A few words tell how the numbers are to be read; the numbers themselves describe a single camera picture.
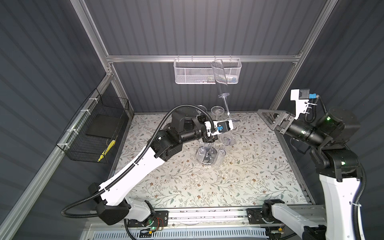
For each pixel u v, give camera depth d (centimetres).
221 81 55
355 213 34
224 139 67
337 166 35
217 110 77
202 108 76
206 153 93
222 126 43
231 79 91
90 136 72
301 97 43
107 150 69
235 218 75
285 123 42
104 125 79
